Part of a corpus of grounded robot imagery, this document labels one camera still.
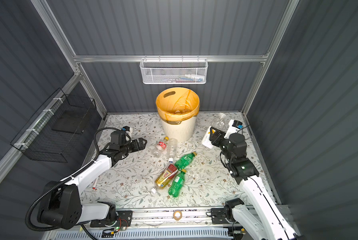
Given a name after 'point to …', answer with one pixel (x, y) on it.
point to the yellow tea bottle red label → (168, 173)
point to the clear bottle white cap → (172, 149)
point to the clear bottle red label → (161, 146)
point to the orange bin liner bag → (177, 104)
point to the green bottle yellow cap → (175, 187)
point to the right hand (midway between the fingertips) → (216, 130)
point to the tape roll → (177, 214)
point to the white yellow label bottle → (206, 141)
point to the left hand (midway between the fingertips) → (140, 142)
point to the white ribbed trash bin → (181, 131)
